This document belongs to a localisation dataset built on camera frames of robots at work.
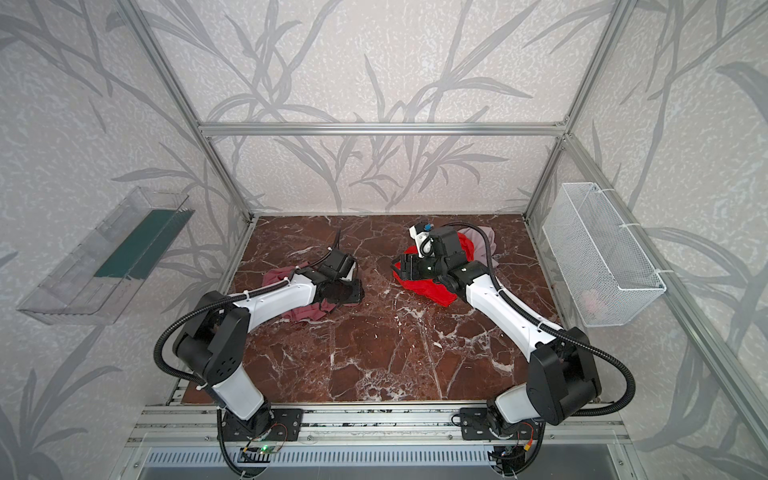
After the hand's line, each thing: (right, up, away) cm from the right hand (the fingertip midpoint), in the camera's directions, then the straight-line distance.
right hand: (401, 254), depth 82 cm
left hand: (-11, -10, +11) cm, 19 cm away
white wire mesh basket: (+43, -3, -21) cm, 48 cm away
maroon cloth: (-20, -12, -18) cm, 29 cm away
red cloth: (+9, -12, +14) cm, 20 cm away
